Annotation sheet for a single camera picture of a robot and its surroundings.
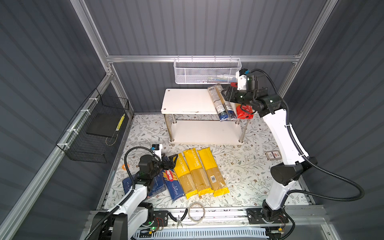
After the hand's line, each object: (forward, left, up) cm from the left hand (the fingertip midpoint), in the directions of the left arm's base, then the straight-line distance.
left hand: (170, 154), depth 85 cm
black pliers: (-32, -4, -10) cm, 34 cm away
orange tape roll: (-1, +30, -12) cm, 32 cm away
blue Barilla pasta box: (-15, +6, -5) cm, 17 cm away
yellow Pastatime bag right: (-13, -25, -9) cm, 29 cm away
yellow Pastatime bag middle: (-9, -15, -9) cm, 20 cm away
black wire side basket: (+3, +36, +17) cm, 40 cm away
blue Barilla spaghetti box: (-14, -1, -7) cm, 16 cm away
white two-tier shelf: (+40, -14, -11) cm, 44 cm away
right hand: (+14, -30, +32) cm, 46 cm away
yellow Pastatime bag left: (-10, -7, -8) cm, 15 cm away
